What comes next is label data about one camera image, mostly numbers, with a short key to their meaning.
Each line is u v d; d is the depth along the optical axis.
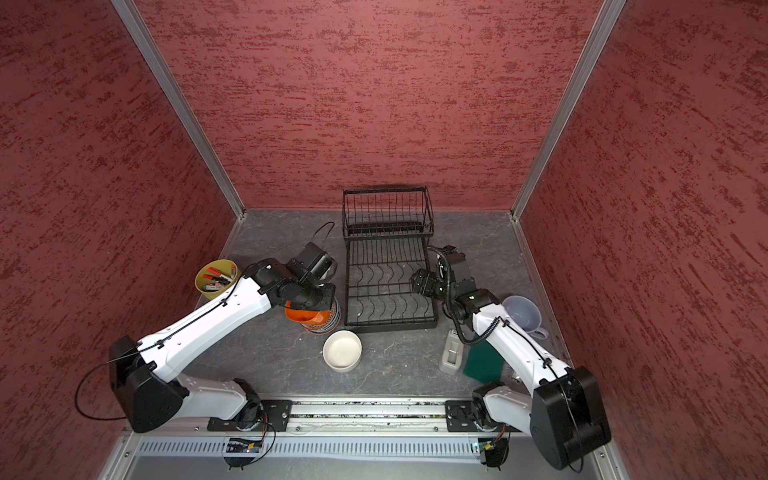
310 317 0.74
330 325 0.81
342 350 0.84
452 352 0.83
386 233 1.10
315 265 0.60
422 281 0.75
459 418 0.74
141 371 0.40
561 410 0.40
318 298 0.67
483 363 0.83
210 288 0.85
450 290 0.63
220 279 0.88
